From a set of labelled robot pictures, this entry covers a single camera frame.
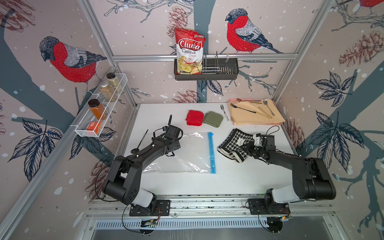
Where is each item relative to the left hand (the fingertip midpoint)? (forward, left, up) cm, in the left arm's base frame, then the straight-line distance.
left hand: (176, 141), depth 91 cm
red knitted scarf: (+22, -11, -3) cm, 24 cm away
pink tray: (+43, -45, -6) cm, 63 cm away
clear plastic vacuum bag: (-7, -13, -4) cm, 15 cm away
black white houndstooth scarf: (-1, -35, -3) cm, 35 cm away
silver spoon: (+40, -70, -6) cm, 81 cm away
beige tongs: (+27, -68, -7) cm, 74 cm away
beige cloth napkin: (+25, -46, -6) cm, 52 cm away
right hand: (-1, -41, -4) cm, 41 cm away
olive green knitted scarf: (+21, -25, -3) cm, 32 cm away
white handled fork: (+35, -34, -6) cm, 49 cm away
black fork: (+36, -43, -6) cm, 57 cm away
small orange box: (-7, +34, +26) cm, 44 cm away
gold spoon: (+42, -49, -5) cm, 65 cm away
